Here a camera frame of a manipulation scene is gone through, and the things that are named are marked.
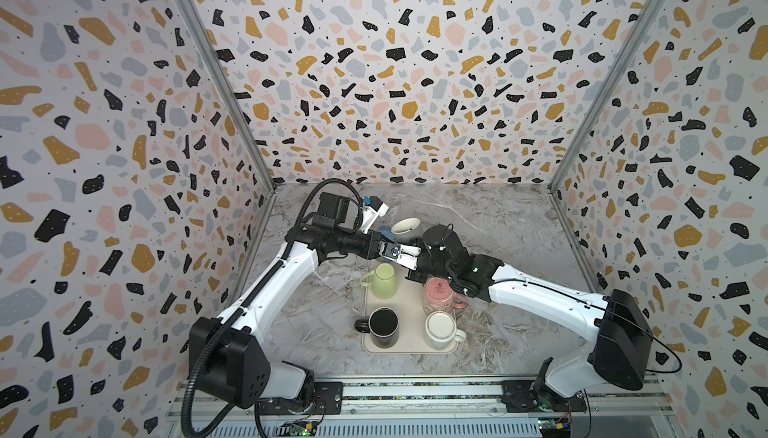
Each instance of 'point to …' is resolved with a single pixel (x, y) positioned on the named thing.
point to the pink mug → (438, 295)
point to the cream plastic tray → (409, 304)
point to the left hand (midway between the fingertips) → (395, 244)
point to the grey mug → (405, 229)
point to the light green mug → (382, 281)
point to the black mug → (382, 325)
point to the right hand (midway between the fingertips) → (391, 246)
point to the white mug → (441, 330)
